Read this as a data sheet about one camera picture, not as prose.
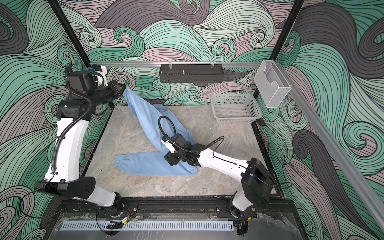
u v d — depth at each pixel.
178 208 0.74
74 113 0.42
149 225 0.70
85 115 0.43
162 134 0.61
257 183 0.41
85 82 0.46
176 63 0.94
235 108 1.21
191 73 0.92
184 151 0.59
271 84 0.79
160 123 0.63
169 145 0.64
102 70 0.57
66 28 0.78
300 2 0.70
